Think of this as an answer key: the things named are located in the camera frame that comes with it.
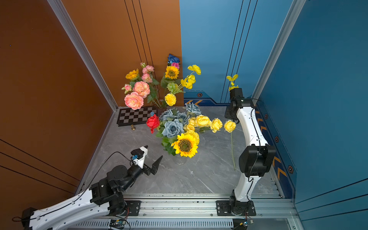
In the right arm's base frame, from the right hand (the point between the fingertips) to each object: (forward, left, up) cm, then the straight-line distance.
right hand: (232, 115), depth 87 cm
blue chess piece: (+13, +55, -12) cm, 57 cm away
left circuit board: (-53, +62, -24) cm, 85 cm away
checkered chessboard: (+13, +73, -16) cm, 76 cm away
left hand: (-25, +43, +2) cm, 50 cm away
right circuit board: (-52, +2, -22) cm, 57 cm away
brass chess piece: (+4, +69, -19) cm, 72 cm away
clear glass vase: (-22, +33, -14) cm, 42 cm away
